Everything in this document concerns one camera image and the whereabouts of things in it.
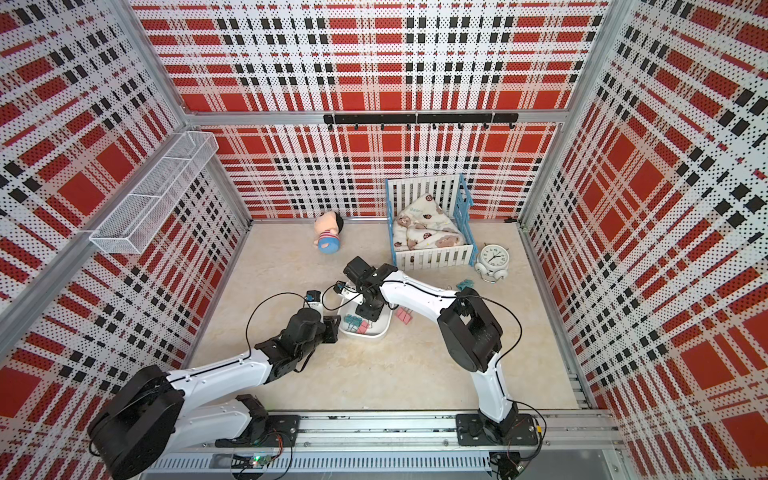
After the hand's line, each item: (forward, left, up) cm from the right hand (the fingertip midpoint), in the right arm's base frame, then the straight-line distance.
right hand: (375, 304), depth 90 cm
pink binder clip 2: (-5, +4, -5) cm, 8 cm away
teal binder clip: (+12, -30, -7) cm, 33 cm away
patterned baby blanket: (+38, -17, -5) cm, 42 cm away
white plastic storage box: (-6, -1, -5) cm, 8 cm away
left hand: (-4, +10, -1) cm, 11 cm away
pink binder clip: (-1, -9, -5) cm, 10 cm away
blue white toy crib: (+45, -29, +1) cm, 53 cm away
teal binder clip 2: (-4, +7, -3) cm, 9 cm away
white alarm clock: (+18, -40, -4) cm, 44 cm away
